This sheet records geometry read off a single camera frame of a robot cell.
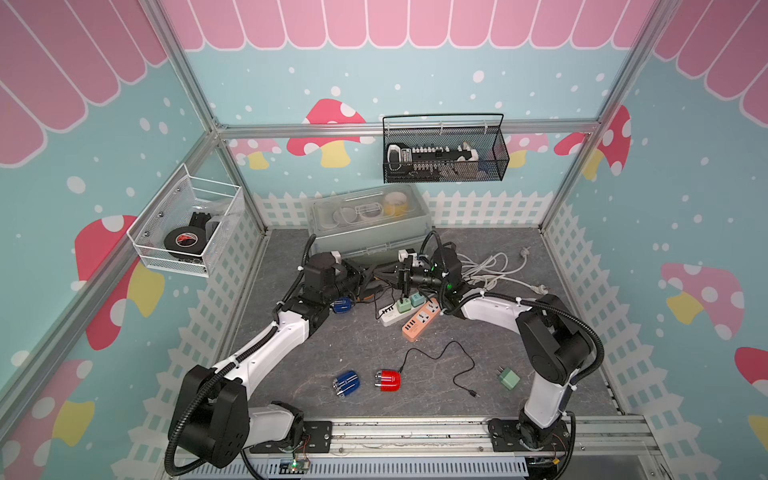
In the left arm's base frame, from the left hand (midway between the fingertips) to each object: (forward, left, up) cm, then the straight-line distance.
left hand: (379, 269), depth 80 cm
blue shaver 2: (-24, +8, -19) cm, 32 cm away
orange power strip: (-5, -13, -20) cm, 24 cm away
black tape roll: (-1, +45, +12) cm, 47 cm away
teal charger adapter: (0, -11, -16) cm, 19 cm away
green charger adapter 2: (-22, -35, -20) cm, 46 cm away
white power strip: (-3, -3, -21) cm, 21 cm away
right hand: (-3, +1, +2) cm, 4 cm away
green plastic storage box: (+20, +3, -3) cm, 20 cm away
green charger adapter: (-2, -7, -17) cm, 18 cm away
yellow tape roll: (+33, -4, -6) cm, 34 cm away
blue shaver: (0, +13, -20) cm, 24 cm away
